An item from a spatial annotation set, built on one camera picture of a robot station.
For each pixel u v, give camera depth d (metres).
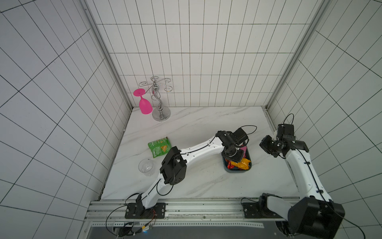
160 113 1.14
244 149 0.88
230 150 0.66
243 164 0.77
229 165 0.81
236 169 0.84
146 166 0.87
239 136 0.64
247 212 0.73
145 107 0.99
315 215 0.38
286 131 0.61
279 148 0.57
